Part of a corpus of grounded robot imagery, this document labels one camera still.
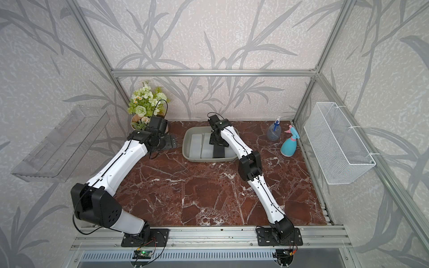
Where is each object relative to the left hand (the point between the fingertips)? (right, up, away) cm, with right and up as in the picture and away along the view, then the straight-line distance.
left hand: (166, 143), depth 84 cm
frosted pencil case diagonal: (+11, -5, +19) cm, 23 cm away
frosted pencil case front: (+32, -7, +18) cm, 37 cm away
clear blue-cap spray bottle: (+60, +7, +18) cm, 63 cm away
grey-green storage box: (+17, +7, +28) cm, 33 cm away
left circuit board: (-6, -47, -13) cm, 49 cm away
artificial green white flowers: (-13, +21, +6) cm, 26 cm away
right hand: (+25, -1, +21) cm, 32 cm away
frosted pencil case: (+19, -5, +18) cm, 27 cm away
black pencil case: (+26, -6, +17) cm, 32 cm away
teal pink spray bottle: (+67, -4, +13) cm, 69 cm away
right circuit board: (+55, -49, -13) cm, 74 cm away
